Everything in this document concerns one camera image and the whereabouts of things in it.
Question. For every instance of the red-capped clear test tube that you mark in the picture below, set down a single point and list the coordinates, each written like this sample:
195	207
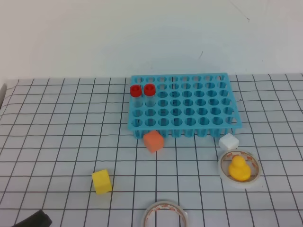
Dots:
149	92

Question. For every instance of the red-capped tube in rack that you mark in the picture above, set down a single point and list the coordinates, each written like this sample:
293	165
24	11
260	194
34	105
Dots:
136	94

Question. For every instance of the blue test tube rack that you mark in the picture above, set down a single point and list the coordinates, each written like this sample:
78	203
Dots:
184	104

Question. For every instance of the orange foam cube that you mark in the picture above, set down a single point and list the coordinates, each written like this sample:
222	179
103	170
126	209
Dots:
153	141

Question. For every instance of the white foam cube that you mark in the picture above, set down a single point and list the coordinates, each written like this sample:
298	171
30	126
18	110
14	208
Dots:
228	142

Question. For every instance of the yellow foam cube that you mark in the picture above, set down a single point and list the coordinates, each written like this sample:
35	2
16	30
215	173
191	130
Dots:
101	182

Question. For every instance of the front tape roll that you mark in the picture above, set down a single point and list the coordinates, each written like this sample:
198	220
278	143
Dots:
164	205

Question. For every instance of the yellow rubber duck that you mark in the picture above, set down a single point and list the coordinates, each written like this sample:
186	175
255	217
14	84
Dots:
239	169

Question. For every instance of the tape roll under duck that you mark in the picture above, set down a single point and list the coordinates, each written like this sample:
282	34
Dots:
223	169

